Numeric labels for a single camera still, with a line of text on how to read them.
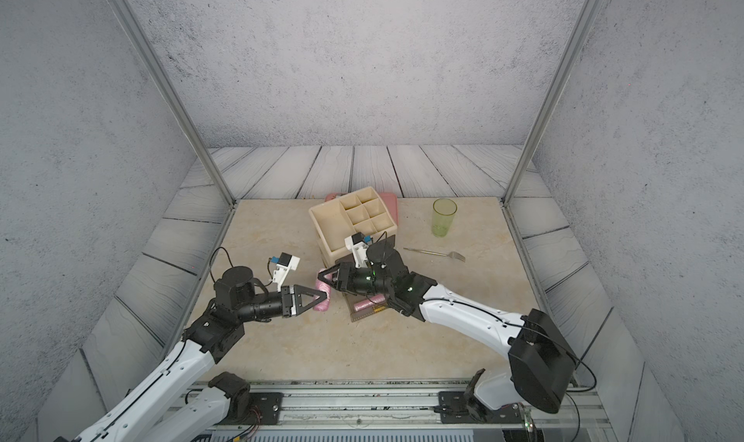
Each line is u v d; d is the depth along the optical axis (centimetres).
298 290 65
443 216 102
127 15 74
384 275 59
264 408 73
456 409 73
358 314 86
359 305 88
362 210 83
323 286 69
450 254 104
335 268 67
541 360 41
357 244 70
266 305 62
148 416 44
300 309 63
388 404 74
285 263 67
